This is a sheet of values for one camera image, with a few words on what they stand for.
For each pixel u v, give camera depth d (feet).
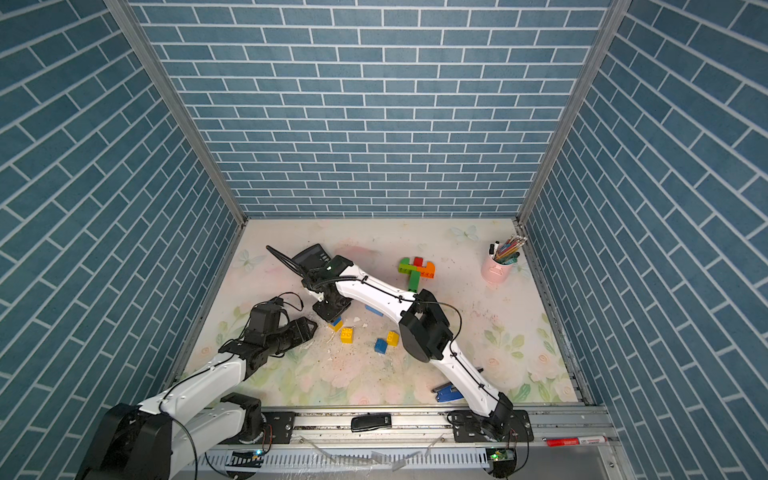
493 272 3.17
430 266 3.45
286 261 2.58
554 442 2.36
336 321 2.91
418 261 3.45
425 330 1.83
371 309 2.01
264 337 2.19
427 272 3.35
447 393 2.56
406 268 3.42
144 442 1.34
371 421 2.38
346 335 2.84
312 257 3.52
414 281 3.28
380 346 2.82
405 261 3.55
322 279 2.12
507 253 3.12
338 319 2.91
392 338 2.89
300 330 2.56
